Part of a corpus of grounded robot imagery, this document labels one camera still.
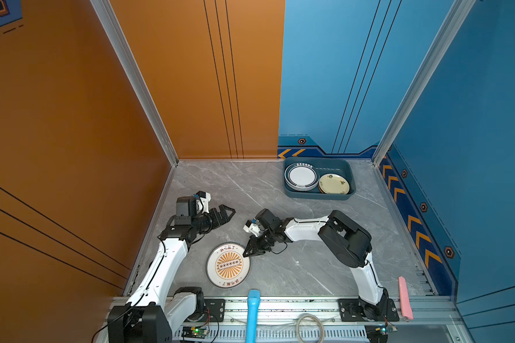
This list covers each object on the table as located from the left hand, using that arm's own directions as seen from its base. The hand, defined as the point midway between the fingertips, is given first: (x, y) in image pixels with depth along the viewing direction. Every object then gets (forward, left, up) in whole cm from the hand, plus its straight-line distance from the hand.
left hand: (227, 213), depth 81 cm
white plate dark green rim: (+29, -33, -11) cm, 46 cm away
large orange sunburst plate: (-15, 0, -15) cm, 21 cm away
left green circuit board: (-36, +9, -16) cm, 40 cm away
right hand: (-11, -6, -14) cm, 19 cm away
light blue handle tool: (-27, -11, -13) cm, 32 cm away
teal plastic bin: (+36, -56, -11) cm, 67 cm away
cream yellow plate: (+26, -49, -13) cm, 57 cm away
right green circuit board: (-36, -52, -15) cm, 65 cm away
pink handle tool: (-26, -65, -15) cm, 71 cm away
